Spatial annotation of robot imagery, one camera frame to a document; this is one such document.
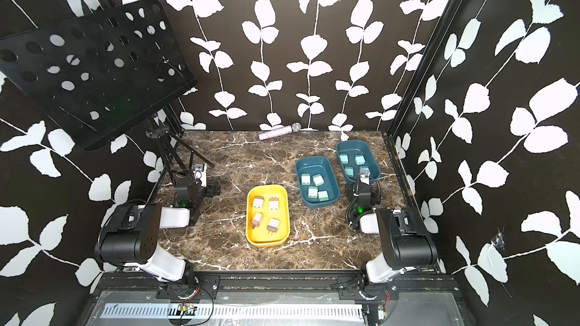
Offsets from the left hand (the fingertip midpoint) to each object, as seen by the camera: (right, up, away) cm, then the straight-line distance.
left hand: (209, 172), depth 95 cm
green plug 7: (+62, 0, +8) cm, 63 cm away
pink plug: (+22, -12, -2) cm, 25 cm away
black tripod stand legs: (-13, +10, -7) cm, 18 cm away
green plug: (+41, -3, +5) cm, 42 cm away
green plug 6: (+68, +5, +13) cm, 70 cm away
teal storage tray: (+46, +2, +13) cm, 48 cm away
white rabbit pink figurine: (+61, +17, +16) cm, 65 cm away
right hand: (+66, -3, 0) cm, 66 cm away
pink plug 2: (+28, -12, -4) cm, 31 cm away
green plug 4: (+49, -10, -1) cm, 50 cm away
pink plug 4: (+28, -20, -9) cm, 36 cm away
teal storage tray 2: (+68, +12, +16) cm, 71 cm away
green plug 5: (+61, +6, +12) cm, 62 cm away
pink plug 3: (+22, -18, -9) cm, 29 cm away
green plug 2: (+47, -4, +4) cm, 48 cm away
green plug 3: (+45, -8, +1) cm, 45 cm away
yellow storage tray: (+26, -17, -6) cm, 31 cm away
